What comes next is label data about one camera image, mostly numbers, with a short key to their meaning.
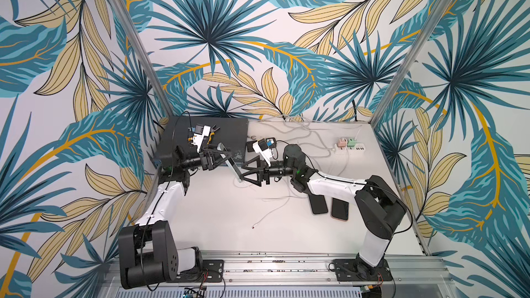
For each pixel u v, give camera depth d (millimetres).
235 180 698
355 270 666
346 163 1034
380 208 479
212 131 1065
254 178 679
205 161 641
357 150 1061
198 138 665
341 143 1032
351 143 1038
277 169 702
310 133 1170
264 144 677
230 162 677
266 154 691
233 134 1125
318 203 903
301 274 742
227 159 675
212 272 737
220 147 665
